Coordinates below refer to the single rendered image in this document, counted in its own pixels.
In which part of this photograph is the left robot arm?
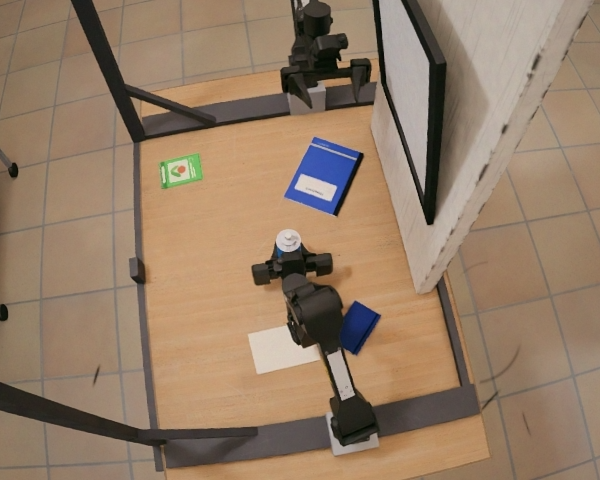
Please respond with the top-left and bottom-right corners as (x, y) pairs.
(288, 0), (349, 70)

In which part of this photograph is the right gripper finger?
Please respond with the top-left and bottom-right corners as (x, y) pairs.
(265, 241), (278, 265)
(301, 242), (317, 264)

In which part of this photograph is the blue and white spray bottle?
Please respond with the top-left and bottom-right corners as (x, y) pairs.
(276, 229), (301, 258)

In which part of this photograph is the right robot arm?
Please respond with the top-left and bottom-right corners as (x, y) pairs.
(273, 250), (380, 447)

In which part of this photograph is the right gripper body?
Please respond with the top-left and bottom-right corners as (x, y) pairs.
(251, 253), (333, 286)

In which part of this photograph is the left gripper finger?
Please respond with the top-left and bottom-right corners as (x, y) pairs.
(351, 66), (367, 103)
(288, 73), (312, 109)

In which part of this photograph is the white sheet of paper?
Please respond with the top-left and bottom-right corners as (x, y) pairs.
(248, 325), (320, 374)

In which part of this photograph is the beige wall panel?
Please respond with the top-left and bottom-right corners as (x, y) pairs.
(370, 0), (594, 295)

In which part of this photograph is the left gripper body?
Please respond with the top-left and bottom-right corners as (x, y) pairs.
(280, 47), (372, 93)

